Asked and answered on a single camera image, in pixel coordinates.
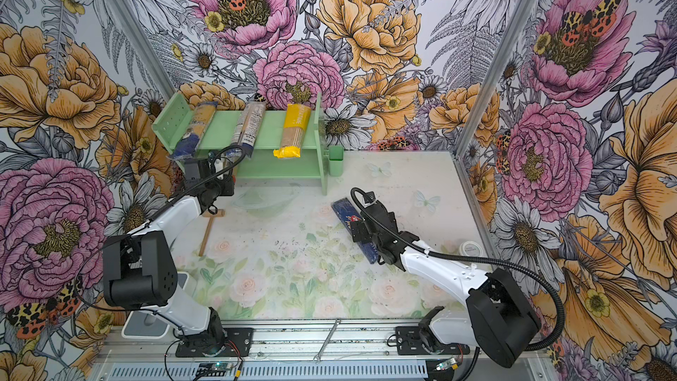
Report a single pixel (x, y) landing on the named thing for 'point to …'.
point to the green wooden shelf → (260, 162)
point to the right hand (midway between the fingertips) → (369, 227)
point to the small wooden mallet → (208, 227)
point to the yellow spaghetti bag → (296, 117)
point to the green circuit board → (213, 369)
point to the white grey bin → (144, 325)
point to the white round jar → (472, 249)
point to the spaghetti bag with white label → (247, 129)
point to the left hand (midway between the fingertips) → (227, 185)
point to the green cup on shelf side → (336, 157)
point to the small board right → (446, 364)
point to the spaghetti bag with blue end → (200, 117)
